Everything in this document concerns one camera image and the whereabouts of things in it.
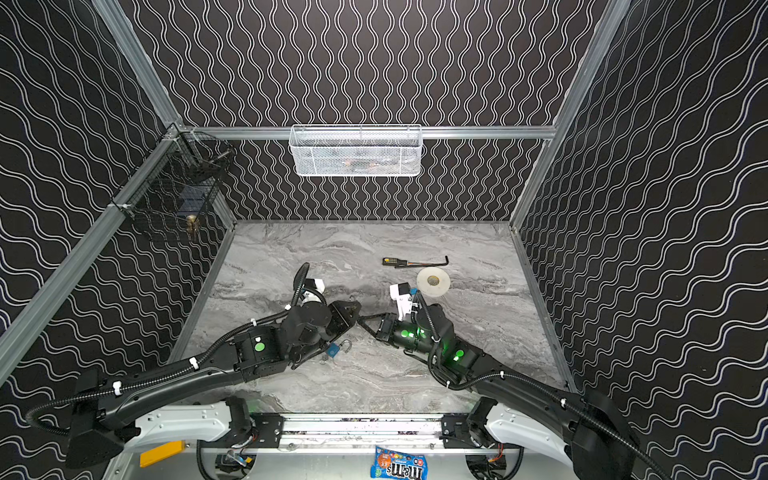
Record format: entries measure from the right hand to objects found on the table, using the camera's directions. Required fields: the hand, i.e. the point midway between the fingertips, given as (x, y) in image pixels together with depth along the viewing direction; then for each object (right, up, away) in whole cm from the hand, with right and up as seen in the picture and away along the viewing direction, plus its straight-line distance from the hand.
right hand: (356, 324), depth 69 cm
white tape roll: (+23, +6, +35) cm, 42 cm away
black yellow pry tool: (+11, +13, +38) cm, 42 cm away
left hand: (+3, +3, -2) cm, 5 cm away
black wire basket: (-60, +40, +27) cm, 77 cm away
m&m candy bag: (+9, -33, 0) cm, 34 cm away
